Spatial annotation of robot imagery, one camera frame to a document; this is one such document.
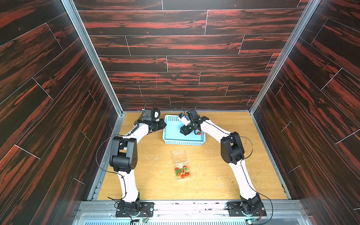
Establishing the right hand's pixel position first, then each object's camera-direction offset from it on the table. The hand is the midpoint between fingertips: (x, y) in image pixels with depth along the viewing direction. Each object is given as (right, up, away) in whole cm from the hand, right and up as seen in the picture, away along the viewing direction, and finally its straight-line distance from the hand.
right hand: (186, 127), depth 105 cm
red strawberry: (+9, -4, -4) cm, 10 cm away
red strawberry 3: (-2, -25, -18) cm, 31 cm away
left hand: (-15, +2, -7) cm, 16 cm away
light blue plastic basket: (-11, -6, -4) cm, 13 cm away
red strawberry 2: (-7, -26, -19) cm, 33 cm away
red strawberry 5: (-6, -29, -20) cm, 35 cm away
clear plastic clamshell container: (-4, -25, -17) cm, 30 cm away
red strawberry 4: (-1, -29, -19) cm, 35 cm away
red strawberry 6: (-4, -30, -21) cm, 37 cm away
